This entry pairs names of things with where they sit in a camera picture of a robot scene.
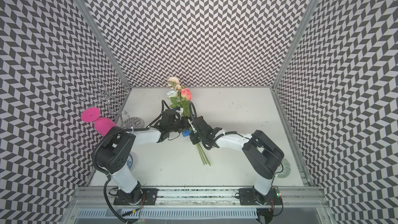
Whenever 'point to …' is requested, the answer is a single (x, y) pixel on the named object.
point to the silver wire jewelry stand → (111, 91)
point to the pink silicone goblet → (102, 124)
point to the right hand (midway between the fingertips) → (192, 136)
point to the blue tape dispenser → (186, 133)
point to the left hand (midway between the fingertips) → (196, 123)
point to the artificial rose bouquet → (180, 96)
